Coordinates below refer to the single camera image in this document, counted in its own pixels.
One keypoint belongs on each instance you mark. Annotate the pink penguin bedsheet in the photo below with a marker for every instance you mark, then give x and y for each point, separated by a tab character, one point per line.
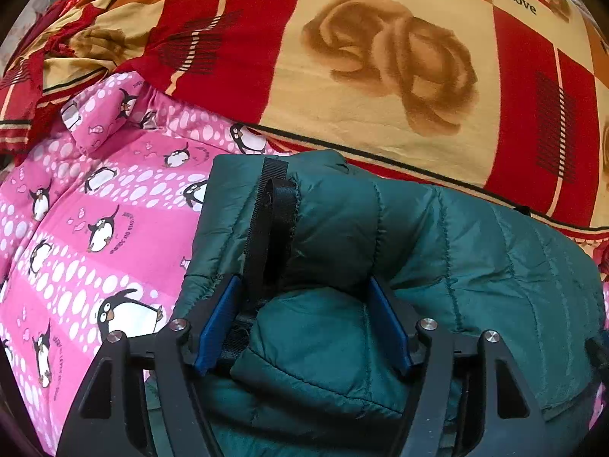
96	231

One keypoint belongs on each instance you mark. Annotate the dark green puffer jacket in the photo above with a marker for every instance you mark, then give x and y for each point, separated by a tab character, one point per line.
312	379

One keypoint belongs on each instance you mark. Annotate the red orange rose blanket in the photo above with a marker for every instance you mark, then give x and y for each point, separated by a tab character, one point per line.
503	99

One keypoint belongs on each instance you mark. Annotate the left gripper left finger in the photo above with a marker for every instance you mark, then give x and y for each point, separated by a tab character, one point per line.
110	417

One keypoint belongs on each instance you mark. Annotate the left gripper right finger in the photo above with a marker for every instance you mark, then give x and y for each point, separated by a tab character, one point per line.
475	377

